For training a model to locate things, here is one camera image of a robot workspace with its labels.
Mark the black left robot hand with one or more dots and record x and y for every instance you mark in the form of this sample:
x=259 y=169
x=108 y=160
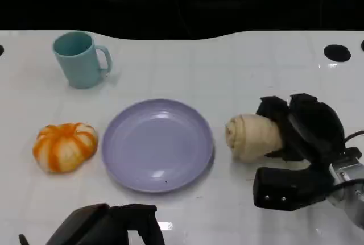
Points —
x=102 y=226

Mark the beige towel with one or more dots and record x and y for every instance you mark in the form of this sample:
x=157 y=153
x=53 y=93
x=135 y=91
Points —
x=253 y=137

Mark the orange and white bread roll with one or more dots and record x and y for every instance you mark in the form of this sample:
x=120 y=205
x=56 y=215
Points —
x=65 y=148

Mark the lilac plate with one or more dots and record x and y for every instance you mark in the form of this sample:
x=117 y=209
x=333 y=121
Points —
x=157 y=145

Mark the pale green mug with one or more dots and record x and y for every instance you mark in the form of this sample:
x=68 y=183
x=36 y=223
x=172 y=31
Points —
x=79 y=61

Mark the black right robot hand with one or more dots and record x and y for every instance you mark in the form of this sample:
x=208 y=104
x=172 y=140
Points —
x=315 y=131

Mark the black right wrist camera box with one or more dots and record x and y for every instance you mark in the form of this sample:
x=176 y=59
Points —
x=287 y=188

